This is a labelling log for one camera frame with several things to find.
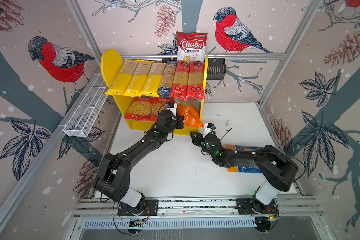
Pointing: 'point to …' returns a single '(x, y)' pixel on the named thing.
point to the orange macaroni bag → (191, 116)
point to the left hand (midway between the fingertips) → (183, 116)
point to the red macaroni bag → (134, 110)
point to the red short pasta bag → (152, 106)
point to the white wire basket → (82, 120)
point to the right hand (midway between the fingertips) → (187, 135)
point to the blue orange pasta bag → (242, 169)
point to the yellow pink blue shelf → (195, 128)
